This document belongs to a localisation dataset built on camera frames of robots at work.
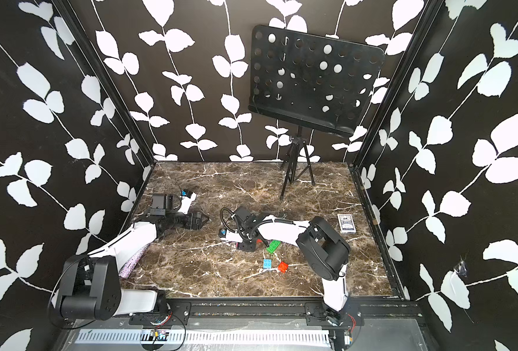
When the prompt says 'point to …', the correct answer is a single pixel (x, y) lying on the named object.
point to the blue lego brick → (267, 263)
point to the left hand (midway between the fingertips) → (201, 213)
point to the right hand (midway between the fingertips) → (241, 237)
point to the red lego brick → (282, 266)
